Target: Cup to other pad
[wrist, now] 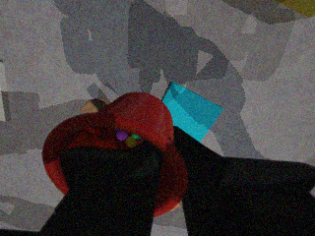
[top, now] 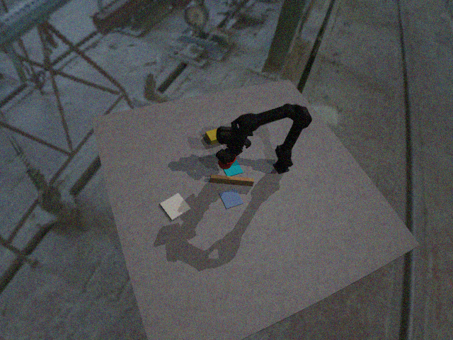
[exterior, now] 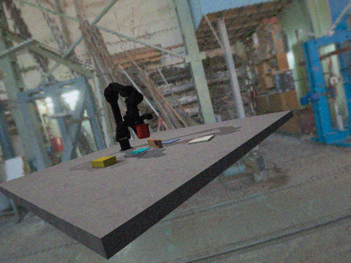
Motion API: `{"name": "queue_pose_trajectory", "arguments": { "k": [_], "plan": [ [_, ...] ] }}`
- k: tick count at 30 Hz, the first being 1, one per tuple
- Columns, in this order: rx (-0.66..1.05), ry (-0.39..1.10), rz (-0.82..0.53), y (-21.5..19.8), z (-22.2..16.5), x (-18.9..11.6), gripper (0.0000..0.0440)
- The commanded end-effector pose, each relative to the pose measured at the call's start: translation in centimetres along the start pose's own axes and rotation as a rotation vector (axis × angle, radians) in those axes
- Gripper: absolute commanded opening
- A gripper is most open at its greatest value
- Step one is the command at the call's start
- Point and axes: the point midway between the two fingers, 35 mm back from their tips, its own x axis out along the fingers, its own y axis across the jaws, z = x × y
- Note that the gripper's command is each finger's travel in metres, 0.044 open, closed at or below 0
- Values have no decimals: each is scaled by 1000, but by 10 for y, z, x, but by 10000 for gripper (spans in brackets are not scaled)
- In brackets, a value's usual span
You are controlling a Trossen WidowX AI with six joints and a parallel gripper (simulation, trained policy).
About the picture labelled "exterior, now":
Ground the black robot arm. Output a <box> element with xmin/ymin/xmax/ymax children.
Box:
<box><xmin>104</xmin><ymin>83</ymin><xmax>143</xmax><ymax>151</ymax></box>

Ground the pale grey flat square tile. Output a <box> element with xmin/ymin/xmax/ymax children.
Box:
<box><xmin>188</xmin><ymin>135</ymin><xmax>214</xmax><ymax>145</ymax></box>

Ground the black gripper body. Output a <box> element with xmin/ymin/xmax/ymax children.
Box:
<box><xmin>118</xmin><ymin>107</ymin><xmax>153</xmax><ymax>128</ymax></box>

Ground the yellow flat block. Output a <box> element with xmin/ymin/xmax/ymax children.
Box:
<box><xmin>91</xmin><ymin>156</ymin><xmax>117</xmax><ymax>167</ymax></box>

